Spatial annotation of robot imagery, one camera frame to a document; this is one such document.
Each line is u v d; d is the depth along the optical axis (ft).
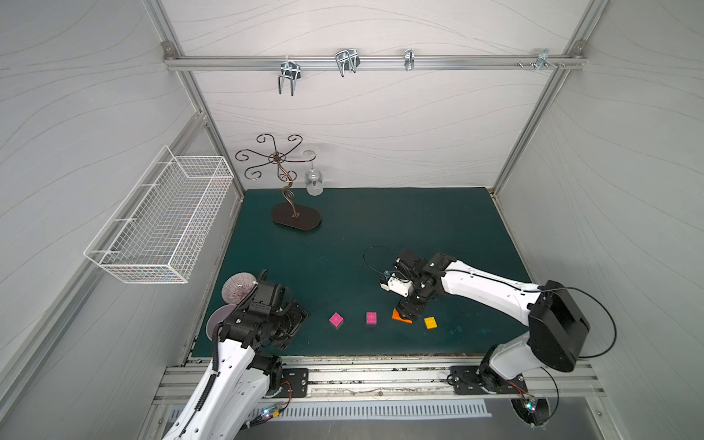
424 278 1.97
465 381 2.39
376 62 2.58
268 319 1.92
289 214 3.61
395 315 2.75
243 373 1.83
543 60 2.51
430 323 2.75
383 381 2.46
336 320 2.68
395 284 2.48
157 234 2.22
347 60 2.51
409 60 2.57
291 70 2.57
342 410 2.31
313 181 3.25
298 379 2.41
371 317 2.76
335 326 2.68
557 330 1.41
